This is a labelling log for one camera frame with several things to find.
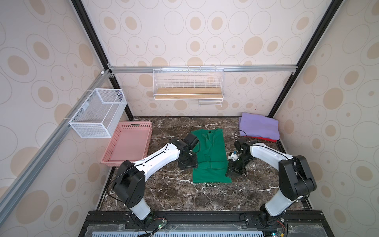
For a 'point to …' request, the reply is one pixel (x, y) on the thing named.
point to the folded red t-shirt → (263, 138)
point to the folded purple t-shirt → (252, 124)
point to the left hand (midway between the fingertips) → (198, 167)
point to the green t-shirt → (212, 160)
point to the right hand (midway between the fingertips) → (227, 176)
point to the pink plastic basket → (129, 142)
